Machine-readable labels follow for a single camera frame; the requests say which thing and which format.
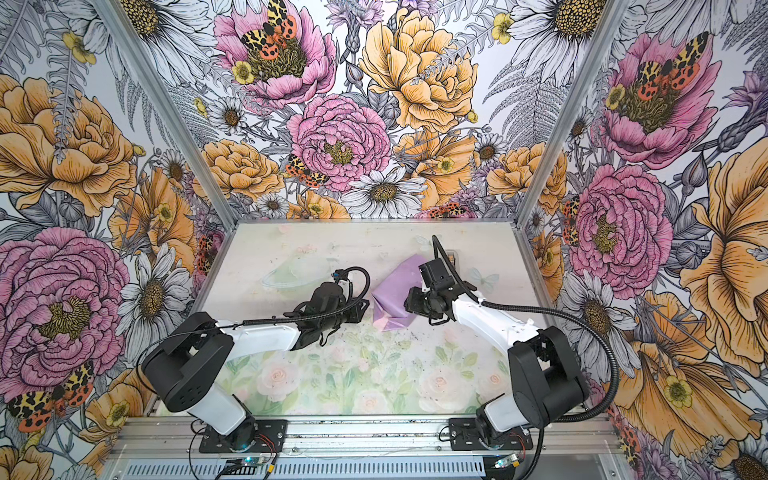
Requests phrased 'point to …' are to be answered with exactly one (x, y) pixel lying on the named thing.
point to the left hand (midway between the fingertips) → (366, 311)
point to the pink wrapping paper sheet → (390, 296)
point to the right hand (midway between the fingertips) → (412, 313)
